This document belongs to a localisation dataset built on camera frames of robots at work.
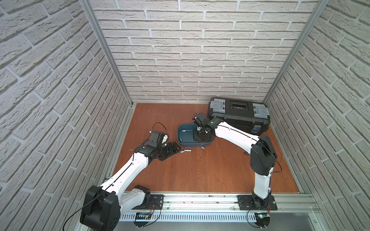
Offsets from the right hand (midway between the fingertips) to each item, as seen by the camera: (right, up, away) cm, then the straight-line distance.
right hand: (197, 137), depth 88 cm
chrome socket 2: (-9, +3, +12) cm, 15 cm away
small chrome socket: (-10, -10, +3) cm, 14 cm away
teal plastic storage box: (-8, -2, +11) cm, 13 cm away
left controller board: (-29, -38, -16) cm, 51 cm away
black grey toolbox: (+35, +15, +3) cm, 38 cm away
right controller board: (+32, -39, -18) cm, 53 cm away
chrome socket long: (-6, -9, +4) cm, 12 cm away
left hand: (-11, -5, -7) cm, 15 cm away
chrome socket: (+4, -8, +5) cm, 10 cm away
